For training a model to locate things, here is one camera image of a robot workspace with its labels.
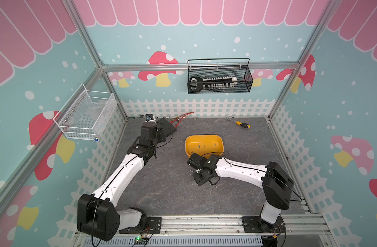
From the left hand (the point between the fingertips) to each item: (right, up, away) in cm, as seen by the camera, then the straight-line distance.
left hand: (159, 131), depth 82 cm
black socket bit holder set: (+20, +28, +7) cm, 35 cm away
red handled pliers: (+11, +13, +41) cm, 45 cm away
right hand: (+22, -26, +2) cm, 34 cm away
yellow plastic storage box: (+27, -9, +22) cm, 36 cm away
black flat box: (0, +3, +33) cm, 33 cm away
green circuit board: (-7, -52, -10) cm, 53 cm away
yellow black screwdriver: (+55, +6, +32) cm, 64 cm away
